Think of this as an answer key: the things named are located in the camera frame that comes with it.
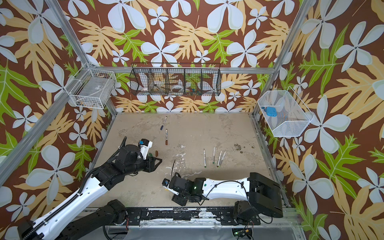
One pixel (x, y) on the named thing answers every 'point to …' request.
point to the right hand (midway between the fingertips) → (175, 194)
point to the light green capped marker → (222, 159)
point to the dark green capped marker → (214, 155)
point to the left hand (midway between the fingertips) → (158, 158)
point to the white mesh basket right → (292, 117)
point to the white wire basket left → (91, 88)
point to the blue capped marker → (162, 125)
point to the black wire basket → (175, 79)
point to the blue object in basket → (270, 111)
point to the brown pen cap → (156, 153)
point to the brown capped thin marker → (166, 137)
